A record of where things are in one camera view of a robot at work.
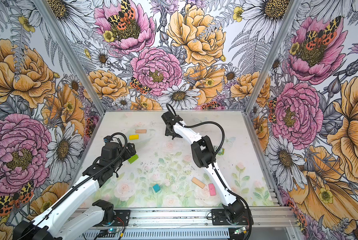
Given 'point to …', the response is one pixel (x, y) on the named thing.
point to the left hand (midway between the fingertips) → (128, 152)
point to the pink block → (212, 189)
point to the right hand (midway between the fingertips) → (175, 136)
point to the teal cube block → (156, 188)
